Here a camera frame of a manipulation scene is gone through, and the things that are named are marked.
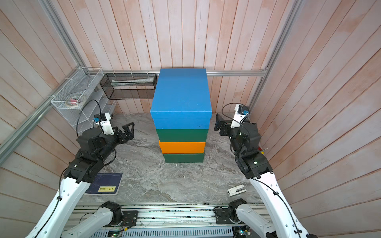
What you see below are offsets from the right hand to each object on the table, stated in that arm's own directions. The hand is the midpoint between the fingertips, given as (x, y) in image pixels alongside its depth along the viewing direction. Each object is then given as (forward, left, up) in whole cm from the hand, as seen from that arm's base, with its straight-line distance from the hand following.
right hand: (225, 114), depth 64 cm
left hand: (-4, +45, -5) cm, 46 cm away
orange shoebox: (-5, +21, -21) cm, 30 cm away
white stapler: (-21, -10, -38) cm, 45 cm away
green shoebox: (-4, +20, -34) cm, 40 cm away
